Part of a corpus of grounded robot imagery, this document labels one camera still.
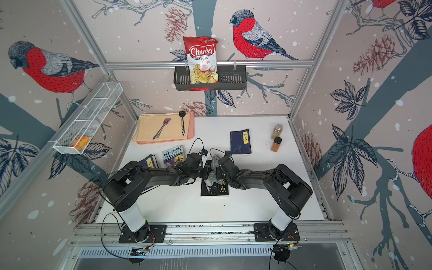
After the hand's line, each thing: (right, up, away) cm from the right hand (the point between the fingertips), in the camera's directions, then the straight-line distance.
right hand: (217, 169), depth 93 cm
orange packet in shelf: (-54, +17, -27) cm, 63 cm away
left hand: (-2, +1, -1) cm, 2 cm away
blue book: (+15, +14, +14) cm, 25 cm away
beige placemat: (-51, +26, +26) cm, 63 cm away
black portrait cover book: (+1, -8, -7) cm, 11 cm away
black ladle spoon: (-27, +34, +29) cm, 52 cm away
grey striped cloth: (-3, -3, -5) cm, 7 cm away
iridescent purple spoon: (-38, +28, +25) cm, 54 cm away
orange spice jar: (+35, +13, +5) cm, 37 cm away
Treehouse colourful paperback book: (-27, +6, +5) cm, 28 cm away
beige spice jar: (+37, +21, +10) cm, 44 cm away
